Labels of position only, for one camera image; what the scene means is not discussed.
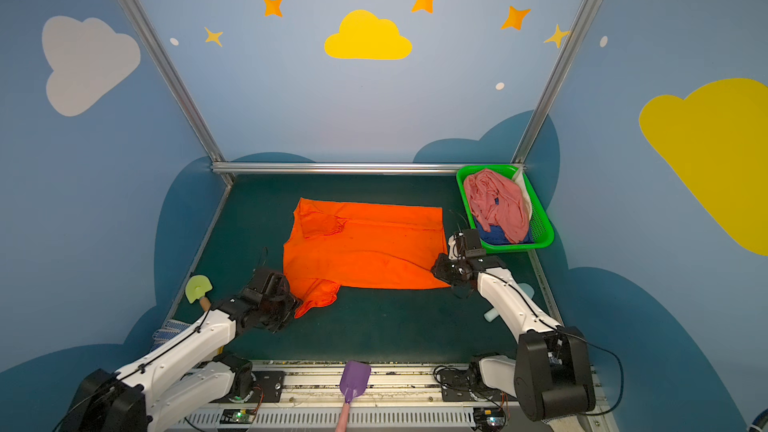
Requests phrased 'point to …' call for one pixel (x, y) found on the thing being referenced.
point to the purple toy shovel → (353, 383)
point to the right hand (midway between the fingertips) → (437, 266)
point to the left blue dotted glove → (170, 330)
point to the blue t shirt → (496, 235)
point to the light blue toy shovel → (492, 314)
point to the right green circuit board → (489, 418)
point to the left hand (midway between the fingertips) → (307, 305)
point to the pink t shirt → (497, 200)
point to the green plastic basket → (543, 229)
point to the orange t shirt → (361, 245)
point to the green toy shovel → (196, 287)
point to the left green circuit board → (237, 416)
